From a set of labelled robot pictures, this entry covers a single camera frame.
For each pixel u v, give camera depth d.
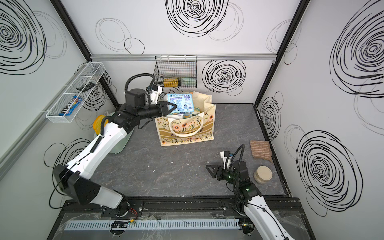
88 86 0.80
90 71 0.91
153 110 0.62
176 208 0.75
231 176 0.69
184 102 0.71
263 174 0.79
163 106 0.63
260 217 0.52
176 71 0.99
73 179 0.39
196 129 0.84
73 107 0.70
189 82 0.87
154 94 0.65
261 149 0.94
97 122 0.81
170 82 0.88
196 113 0.88
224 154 0.75
